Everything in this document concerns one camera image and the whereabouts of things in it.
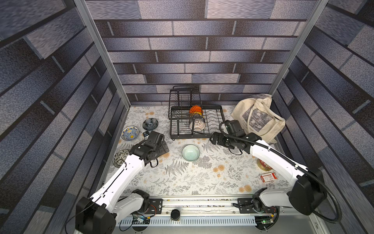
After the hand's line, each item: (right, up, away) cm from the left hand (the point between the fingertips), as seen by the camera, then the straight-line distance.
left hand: (161, 149), depth 81 cm
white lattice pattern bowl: (+24, +13, +23) cm, 35 cm away
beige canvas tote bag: (+62, +20, +17) cm, 67 cm away
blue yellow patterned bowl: (-26, +7, +20) cm, 34 cm away
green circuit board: (+54, -34, -11) cm, 65 cm away
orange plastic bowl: (+21, +25, +28) cm, 43 cm away
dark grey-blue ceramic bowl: (-14, +13, +26) cm, 32 cm away
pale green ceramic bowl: (+17, -5, +11) cm, 20 cm away
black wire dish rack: (+16, +17, +20) cm, 31 cm away
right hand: (+31, +5, +3) cm, 31 cm away
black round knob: (+10, -26, -17) cm, 32 cm away
